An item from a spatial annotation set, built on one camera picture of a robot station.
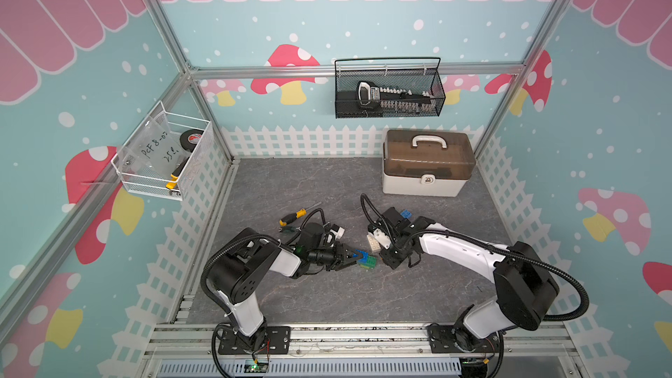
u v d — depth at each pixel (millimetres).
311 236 739
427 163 1090
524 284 437
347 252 831
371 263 853
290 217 986
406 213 997
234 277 471
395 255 738
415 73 912
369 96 889
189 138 793
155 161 673
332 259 793
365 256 869
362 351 737
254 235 550
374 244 920
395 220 684
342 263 793
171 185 637
